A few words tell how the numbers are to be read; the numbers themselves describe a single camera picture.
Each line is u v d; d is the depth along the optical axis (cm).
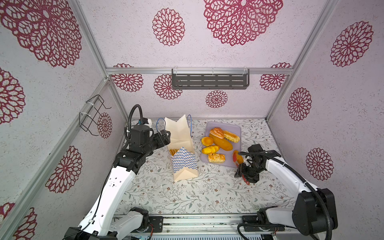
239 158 92
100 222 38
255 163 65
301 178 47
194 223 75
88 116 75
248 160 78
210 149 98
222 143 100
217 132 101
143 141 53
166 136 66
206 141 102
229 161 95
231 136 106
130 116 50
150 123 65
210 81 99
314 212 41
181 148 73
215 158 94
